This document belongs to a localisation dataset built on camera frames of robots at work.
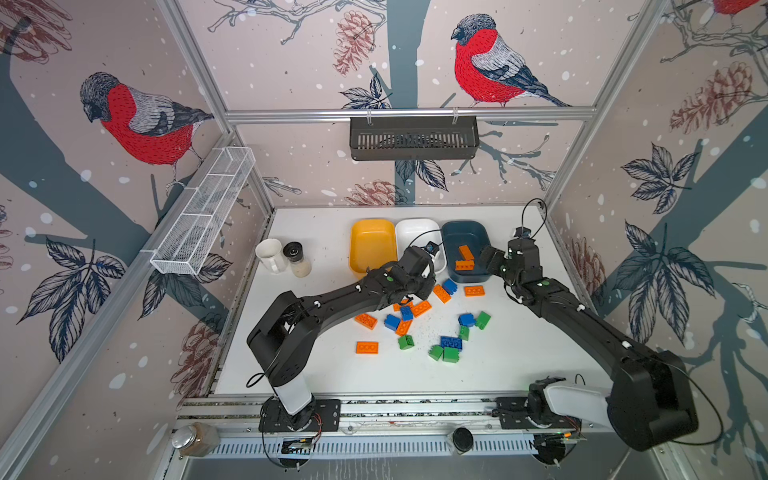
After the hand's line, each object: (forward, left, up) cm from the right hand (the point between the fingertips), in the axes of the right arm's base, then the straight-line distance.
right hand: (491, 255), depth 86 cm
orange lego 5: (-10, +28, -14) cm, 33 cm away
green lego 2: (-24, +17, -14) cm, 32 cm away
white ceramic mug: (+2, +70, -5) cm, 71 cm away
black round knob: (-45, +12, -6) cm, 47 cm away
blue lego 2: (-16, +30, -13) cm, 36 cm away
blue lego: (-3, +11, -13) cm, 17 cm away
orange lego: (-15, +37, -15) cm, 43 cm away
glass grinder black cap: (+2, +62, -3) cm, 62 cm away
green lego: (-22, +25, -13) cm, 36 cm away
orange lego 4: (-17, +26, -14) cm, 34 cm away
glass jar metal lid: (-47, +72, -3) cm, 86 cm away
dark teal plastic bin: (+20, +2, -13) cm, 24 cm away
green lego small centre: (-18, +8, -15) cm, 24 cm away
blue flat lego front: (-20, +12, -16) cm, 28 cm away
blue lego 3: (-14, +25, -11) cm, 31 cm away
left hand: (-7, +18, -2) cm, 20 cm away
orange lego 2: (-23, +37, -14) cm, 46 cm away
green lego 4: (-14, +2, -14) cm, 20 cm away
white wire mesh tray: (0, +80, +17) cm, 82 cm away
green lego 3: (-24, +12, -15) cm, 31 cm away
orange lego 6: (+7, +4, -12) cm, 15 cm away
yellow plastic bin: (+14, +38, -12) cm, 42 cm away
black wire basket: (+43, +23, +13) cm, 51 cm away
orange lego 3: (-4, +3, -15) cm, 16 cm away
